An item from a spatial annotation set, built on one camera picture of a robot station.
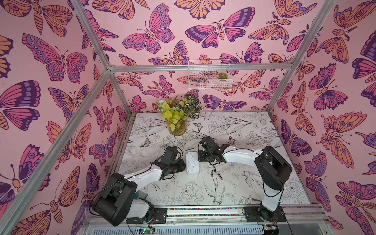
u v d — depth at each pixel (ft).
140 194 2.65
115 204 1.38
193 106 3.09
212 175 2.86
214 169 2.94
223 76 3.02
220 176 2.83
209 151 2.35
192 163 2.87
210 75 3.12
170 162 2.30
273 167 1.67
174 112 3.02
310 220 2.42
